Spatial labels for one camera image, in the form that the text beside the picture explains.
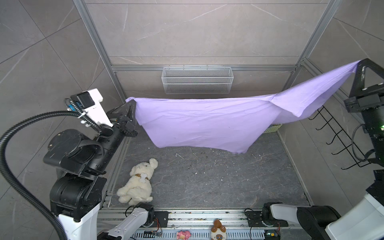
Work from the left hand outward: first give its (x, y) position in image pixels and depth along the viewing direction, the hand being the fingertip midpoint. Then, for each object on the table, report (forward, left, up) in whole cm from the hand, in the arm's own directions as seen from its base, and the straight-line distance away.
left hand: (134, 97), depth 41 cm
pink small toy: (-29, -11, -57) cm, 65 cm away
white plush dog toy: (-10, +11, -50) cm, 52 cm away
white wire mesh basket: (+56, -21, -30) cm, 67 cm away
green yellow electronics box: (-31, -54, -60) cm, 86 cm away
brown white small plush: (-28, -27, -57) cm, 69 cm away
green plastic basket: (+30, -76, -54) cm, 98 cm away
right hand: (-5, -50, +13) cm, 52 cm away
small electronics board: (-28, +4, -61) cm, 67 cm away
